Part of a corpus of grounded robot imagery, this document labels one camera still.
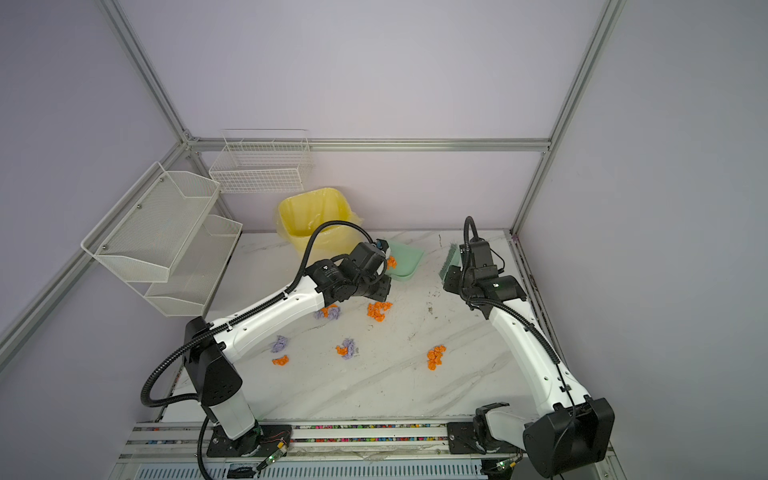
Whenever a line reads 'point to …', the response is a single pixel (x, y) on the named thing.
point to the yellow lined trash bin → (299, 216)
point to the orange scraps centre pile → (374, 310)
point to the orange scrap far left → (282, 361)
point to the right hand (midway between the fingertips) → (452, 275)
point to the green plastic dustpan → (407, 259)
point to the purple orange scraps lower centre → (347, 350)
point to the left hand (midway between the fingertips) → (383, 286)
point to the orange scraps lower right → (435, 357)
